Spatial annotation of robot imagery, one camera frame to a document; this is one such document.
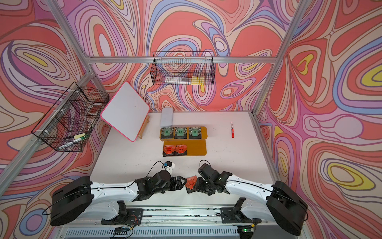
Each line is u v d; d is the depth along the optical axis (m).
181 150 0.97
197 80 0.82
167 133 0.88
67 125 0.73
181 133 0.89
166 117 1.16
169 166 0.75
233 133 1.06
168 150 0.96
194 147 0.98
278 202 0.41
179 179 0.73
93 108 0.87
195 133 0.89
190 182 0.84
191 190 0.82
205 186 0.70
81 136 0.72
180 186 0.72
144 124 1.07
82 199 0.43
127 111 0.82
